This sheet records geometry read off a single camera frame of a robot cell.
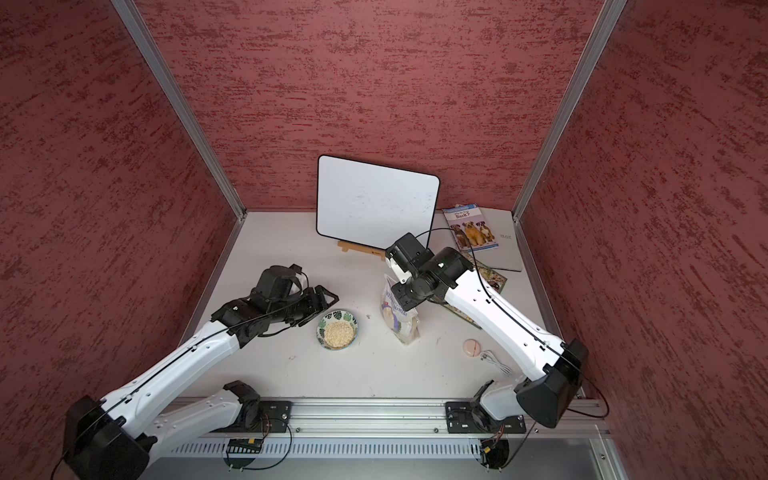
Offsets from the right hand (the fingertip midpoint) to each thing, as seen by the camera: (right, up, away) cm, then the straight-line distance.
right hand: (409, 299), depth 74 cm
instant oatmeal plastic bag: (-1, -7, +4) cm, 9 cm away
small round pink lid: (+19, -17, +11) cm, 28 cm away
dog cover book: (+26, +19, +40) cm, 51 cm away
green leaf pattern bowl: (-21, -12, +11) cm, 26 cm away
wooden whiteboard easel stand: (-12, +11, +29) cm, 34 cm away
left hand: (-21, -3, +3) cm, 21 cm away
